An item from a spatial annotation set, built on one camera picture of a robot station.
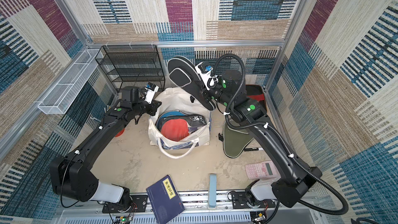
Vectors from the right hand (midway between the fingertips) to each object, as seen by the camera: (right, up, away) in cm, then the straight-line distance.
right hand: (201, 81), depth 63 cm
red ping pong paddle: (-14, -23, +25) cm, 37 cm away
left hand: (-21, -8, +19) cm, 29 cm away
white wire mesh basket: (-64, -6, +8) cm, 65 cm away
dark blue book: (-17, -55, +12) cm, 58 cm away
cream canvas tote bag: (-13, -6, +27) cm, 30 cm away
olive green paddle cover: (+20, -31, +31) cm, 48 cm away
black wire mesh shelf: (-47, +17, +45) cm, 68 cm away
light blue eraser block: (+6, -46, +16) cm, 49 cm away
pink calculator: (+32, -43, +18) cm, 57 cm away
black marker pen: (+29, -35, +26) cm, 53 cm away
